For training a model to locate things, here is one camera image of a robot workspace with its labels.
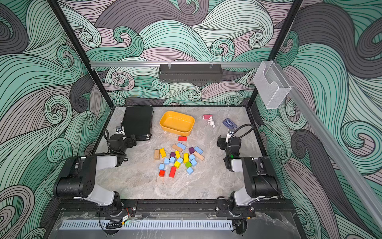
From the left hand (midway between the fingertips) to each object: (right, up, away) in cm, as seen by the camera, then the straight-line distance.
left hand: (125, 135), depth 93 cm
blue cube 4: (+27, -15, -6) cm, 32 cm away
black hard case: (+3, +9, +13) cm, 17 cm away
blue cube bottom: (+41, -20, -9) cm, 47 cm away
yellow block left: (+24, -11, -1) cm, 27 cm away
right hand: (+65, -1, 0) cm, 65 cm away
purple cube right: (+43, -10, +1) cm, 44 cm away
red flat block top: (+37, -3, +7) cm, 37 cm away
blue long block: (+47, -10, +1) cm, 48 cm away
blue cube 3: (+31, -15, -5) cm, 34 cm away
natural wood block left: (+21, -12, -3) cm, 24 cm away
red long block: (+31, -21, -8) cm, 38 cm away
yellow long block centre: (+39, -14, -3) cm, 41 cm away
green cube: (+41, -17, -6) cm, 45 cm away
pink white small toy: (+57, +9, +13) cm, 59 cm away
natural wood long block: (+47, -13, -1) cm, 49 cm away
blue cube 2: (+44, -16, -6) cm, 47 cm away
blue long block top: (+36, -8, +4) cm, 37 cm away
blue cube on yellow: (+35, -15, -4) cm, 39 cm away
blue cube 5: (+25, -18, -8) cm, 31 cm away
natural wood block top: (+31, -8, +4) cm, 33 cm away
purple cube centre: (+31, -12, -1) cm, 33 cm away
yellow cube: (+34, -17, -6) cm, 38 cm away
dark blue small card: (+71, +7, +13) cm, 73 cm away
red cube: (+25, -22, -8) cm, 34 cm away
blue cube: (+43, -13, -3) cm, 45 cm away
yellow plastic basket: (+34, +7, +16) cm, 38 cm away
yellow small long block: (+34, -12, -1) cm, 36 cm away
